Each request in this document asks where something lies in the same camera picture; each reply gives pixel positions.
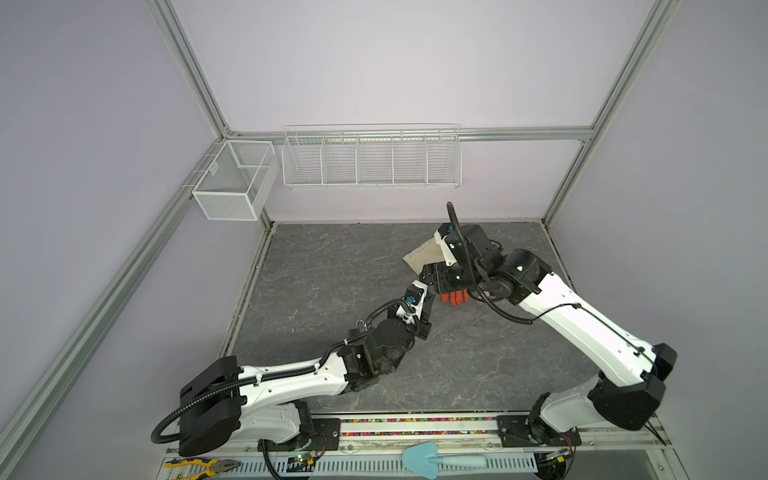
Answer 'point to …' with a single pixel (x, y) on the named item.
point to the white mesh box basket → (238, 184)
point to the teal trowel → (422, 459)
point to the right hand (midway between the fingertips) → (433, 276)
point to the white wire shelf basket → (374, 156)
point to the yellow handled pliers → (217, 465)
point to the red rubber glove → (456, 297)
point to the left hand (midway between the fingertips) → (427, 296)
